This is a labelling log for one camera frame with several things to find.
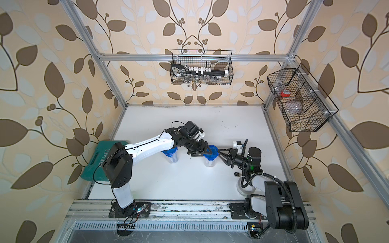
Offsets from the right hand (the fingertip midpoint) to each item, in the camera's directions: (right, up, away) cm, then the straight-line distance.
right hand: (217, 153), depth 80 cm
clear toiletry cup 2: (-5, -7, +5) cm, 10 cm away
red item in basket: (+37, +32, 0) cm, 49 cm away
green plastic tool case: (-69, -11, +3) cm, 70 cm away
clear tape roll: (+11, -16, -1) cm, 20 cm away
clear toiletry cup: (-25, -5, +7) cm, 26 cm away
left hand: (-6, +1, -1) cm, 6 cm away
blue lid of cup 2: (-26, +1, -1) cm, 26 cm away
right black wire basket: (+47, +26, +1) cm, 54 cm away
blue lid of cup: (-2, 0, -2) cm, 3 cm away
